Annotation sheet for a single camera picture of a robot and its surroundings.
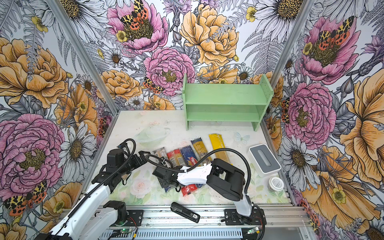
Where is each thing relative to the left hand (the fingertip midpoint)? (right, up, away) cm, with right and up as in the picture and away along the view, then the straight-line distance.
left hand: (145, 161), depth 84 cm
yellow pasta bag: (+43, +8, +18) cm, 47 cm away
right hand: (+13, -12, +3) cm, 18 cm away
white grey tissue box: (+66, -1, +3) cm, 67 cm away
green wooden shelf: (+47, +36, +25) cm, 64 cm away
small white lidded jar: (+69, -11, -5) cm, 70 cm away
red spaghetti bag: (+16, 0, +8) cm, 18 cm away
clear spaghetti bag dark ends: (+7, +2, +11) cm, 13 cm away
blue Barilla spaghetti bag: (+24, 0, +8) cm, 25 cm away
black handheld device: (+21, -21, -11) cm, 32 cm away
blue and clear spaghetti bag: (+31, +4, +13) cm, 34 cm away
